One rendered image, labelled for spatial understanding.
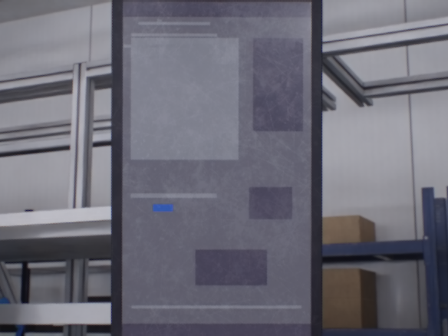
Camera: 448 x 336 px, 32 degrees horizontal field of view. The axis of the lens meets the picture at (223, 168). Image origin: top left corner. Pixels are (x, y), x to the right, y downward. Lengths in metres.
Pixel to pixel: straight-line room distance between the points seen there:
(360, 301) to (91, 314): 2.86
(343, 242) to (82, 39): 2.67
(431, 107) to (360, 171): 0.56
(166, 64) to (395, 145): 3.76
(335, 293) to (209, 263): 3.21
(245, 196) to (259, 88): 0.15
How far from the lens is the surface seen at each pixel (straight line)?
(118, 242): 1.11
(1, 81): 2.43
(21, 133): 2.98
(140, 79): 1.11
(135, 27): 1.12
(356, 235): 4.30
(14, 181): 6.04
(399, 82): 2.40
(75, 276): 2.14
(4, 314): 1.67
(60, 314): 1.58
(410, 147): 4.78
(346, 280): 4.28
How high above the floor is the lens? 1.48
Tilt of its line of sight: 11 degrees up
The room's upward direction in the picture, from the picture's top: straight up
